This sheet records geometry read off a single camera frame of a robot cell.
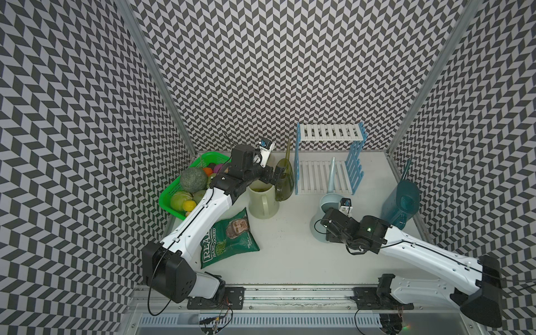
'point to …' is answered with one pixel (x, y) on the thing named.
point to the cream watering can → (262, 202)
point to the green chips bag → (227, 237)
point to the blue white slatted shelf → (311, 176)
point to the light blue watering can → (331, 200)
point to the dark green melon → (193, 179)
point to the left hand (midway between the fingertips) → (273, 165)
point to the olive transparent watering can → (283, 191)
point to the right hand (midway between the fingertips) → (337, 233)
